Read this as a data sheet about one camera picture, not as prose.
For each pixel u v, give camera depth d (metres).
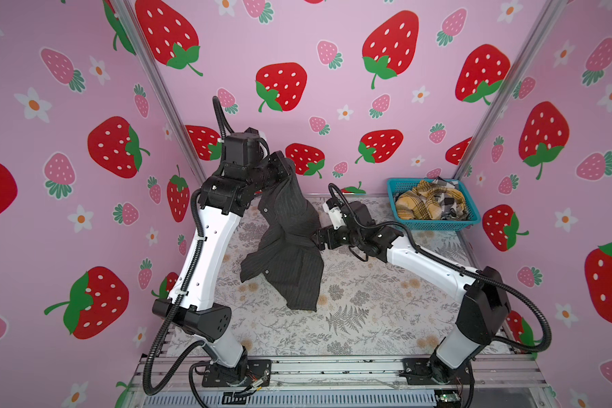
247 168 0.48
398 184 1.15
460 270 0.47
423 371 0.74
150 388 0.36
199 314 0.40
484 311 0.44
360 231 0.62
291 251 1.01
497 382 0.73
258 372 0.73
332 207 0.71
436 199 1.07
